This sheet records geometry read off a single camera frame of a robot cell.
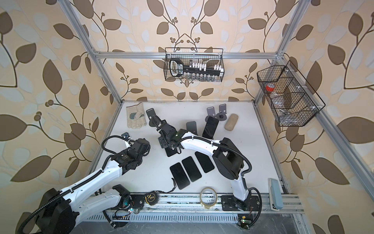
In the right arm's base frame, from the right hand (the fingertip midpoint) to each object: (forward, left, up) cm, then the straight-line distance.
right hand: (166, 139), depth 88 cm
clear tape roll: (-31, -23, -11) cm, 40 cm away
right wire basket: (+4, -69, +24) cm, 73 cm away
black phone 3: (+7, -28, 0) cm, 29 cm away
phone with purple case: (-20, -8, -8) cm, 23 cm away
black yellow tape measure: (-31, +6, -7) cm, 32 cm away
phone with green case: (-16, -15, -9) cm, 24 cm away
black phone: (-11, -23, -11) cm, 28 cm away
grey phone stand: (+23, -30, -3) cm, 38 cm away
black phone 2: (-7, -3, -3) cm, 8 cm away
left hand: (-4, +16, +3) cm, 17 cm away
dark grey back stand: (+21, +12, -9) cm, 26 cm away
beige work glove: (+24, +26, -7) cm, 36 cm away
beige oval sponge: (+17, -45, -8) cm, 49 cm away
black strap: (-27, -4, -10) cm, 29 cm away
